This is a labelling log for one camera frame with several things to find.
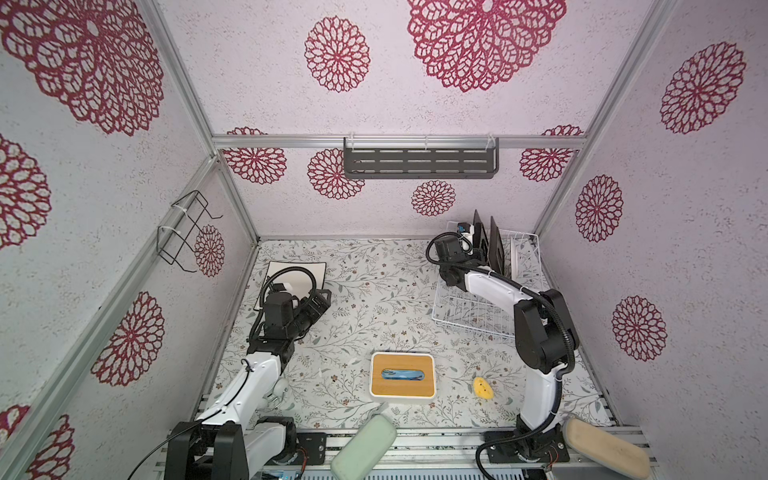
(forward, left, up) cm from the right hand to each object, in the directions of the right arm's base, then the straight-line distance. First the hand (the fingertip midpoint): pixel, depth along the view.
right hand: (481, 249), depth 93 cm
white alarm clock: (-40, +57, -12) cm, 70 cm away
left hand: (-19, +47, -4) cm, 51 cm away
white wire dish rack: (-10, +6, -18) cm, 21 cm away
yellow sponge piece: (-37, +2, -16) cm, 41 cm away
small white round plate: (+1, -12, -5) cm, 13 cm away
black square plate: (0, -5, 0) cm, 5 cm away
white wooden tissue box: (-35, +24, -16) cm, 45 cm away
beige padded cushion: (-51, -24, -16) cm, 58 cm away
